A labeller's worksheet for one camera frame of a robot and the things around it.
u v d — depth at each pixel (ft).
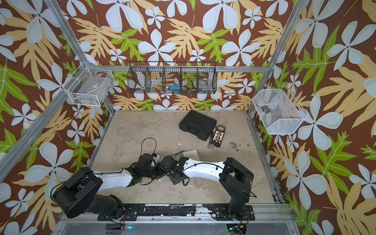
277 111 2.76
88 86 2.78
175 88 3.08
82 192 1.42
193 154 2.99
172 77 3.21
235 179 1.41
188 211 2.46
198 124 3.44
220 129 3.55
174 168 1.98
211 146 3.23
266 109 2.79
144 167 2.32
